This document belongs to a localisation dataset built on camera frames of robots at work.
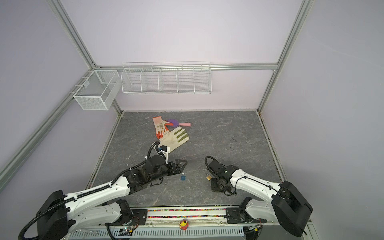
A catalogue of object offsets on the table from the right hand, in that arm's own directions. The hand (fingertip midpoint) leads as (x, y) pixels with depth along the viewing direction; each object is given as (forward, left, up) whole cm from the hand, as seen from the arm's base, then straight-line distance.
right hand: (216, 189), depth 83 cm
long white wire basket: (+63, +31, +31) cm, 77 cm away
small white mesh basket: (+54, +76, +27) cm, 97 cm away
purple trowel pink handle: (+48, +28, +1) cm, 55 cm away
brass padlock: (+7, +4, 0) cm, 8 cm away
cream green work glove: (+34, +28, +1) cm, 44 cm away
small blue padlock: (+6, +19, 0) cm, 20 cm away
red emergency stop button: (-17, +17, +6) cm, 25 cm away
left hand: (+8, +19, +14) cm, 25 cm away
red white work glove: (+42, +38, +2) cm, 56 cm away
